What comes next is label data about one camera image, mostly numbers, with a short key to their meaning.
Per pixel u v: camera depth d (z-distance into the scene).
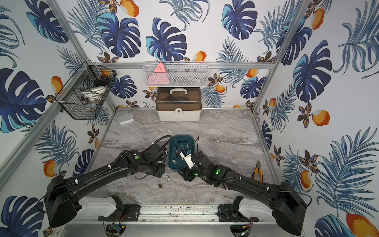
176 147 0.99
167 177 0.85
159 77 0.90
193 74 1.01
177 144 0.98
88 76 0.95
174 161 0.91
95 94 0.80
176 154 0.71
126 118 1.13
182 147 0.98
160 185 0.82
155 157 0.61
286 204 0.41
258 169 0.88
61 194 0.40
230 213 0.66
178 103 1.01
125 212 0.69
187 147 0.98
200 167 0.59
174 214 0.75
